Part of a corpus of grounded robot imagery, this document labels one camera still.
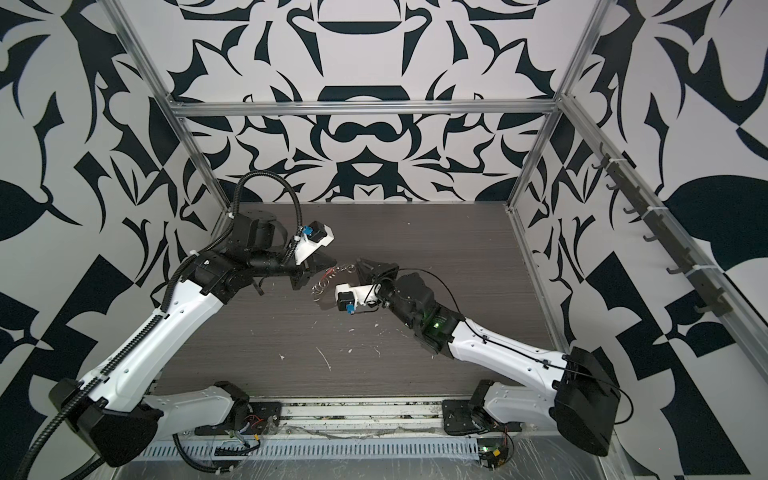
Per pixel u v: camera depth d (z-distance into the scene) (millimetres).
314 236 564
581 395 404
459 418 739
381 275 615
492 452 710
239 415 656
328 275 686
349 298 601
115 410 386
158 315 430
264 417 738
